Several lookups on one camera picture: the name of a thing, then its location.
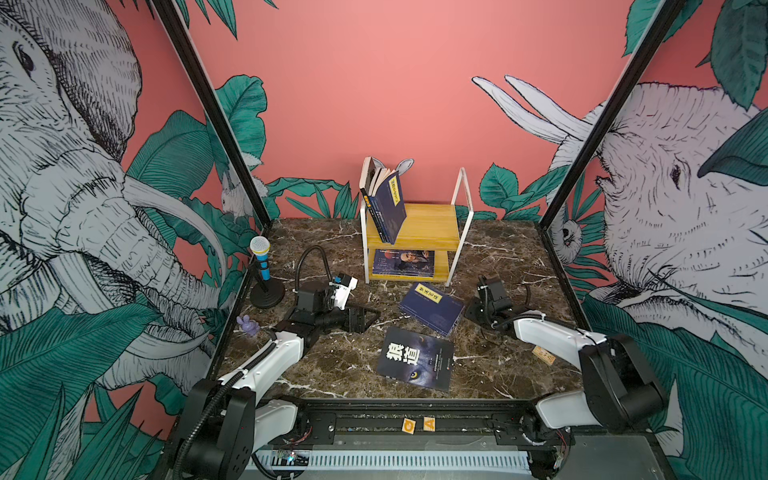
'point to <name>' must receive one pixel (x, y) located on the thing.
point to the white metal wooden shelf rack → (439, 227)
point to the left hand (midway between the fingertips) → (369, 308)
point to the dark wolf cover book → (416, 358)
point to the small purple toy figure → (251, 327)
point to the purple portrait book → (403, 262)
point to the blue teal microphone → (265, 293)
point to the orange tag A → (429, 424)
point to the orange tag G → (408, 426)
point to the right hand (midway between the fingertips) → (464, 305)
